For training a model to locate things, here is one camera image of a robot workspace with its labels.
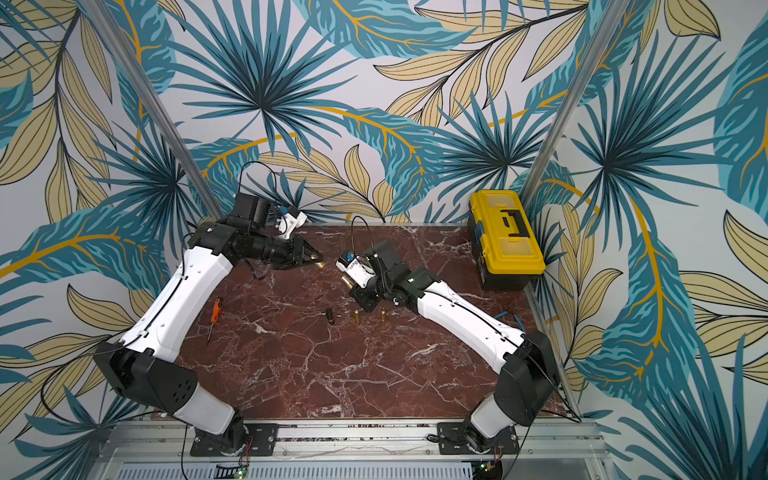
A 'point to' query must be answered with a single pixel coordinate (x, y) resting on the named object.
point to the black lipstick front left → (329, 314)
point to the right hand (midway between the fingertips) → (355, 287)
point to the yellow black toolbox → (507, 246)
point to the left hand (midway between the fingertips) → (319, 262)
